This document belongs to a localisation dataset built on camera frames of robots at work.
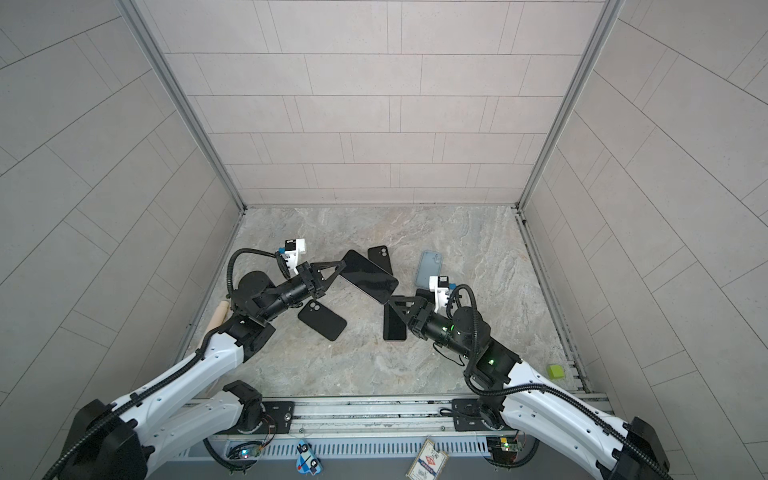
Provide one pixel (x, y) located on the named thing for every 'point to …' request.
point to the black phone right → (427, 294)
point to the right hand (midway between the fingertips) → (391, 314)
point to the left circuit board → (246, 451)
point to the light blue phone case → (430, 265)
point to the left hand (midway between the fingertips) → (349, 269)
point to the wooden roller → (217, 319)
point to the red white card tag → (428, 464)
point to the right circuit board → (503, 446)
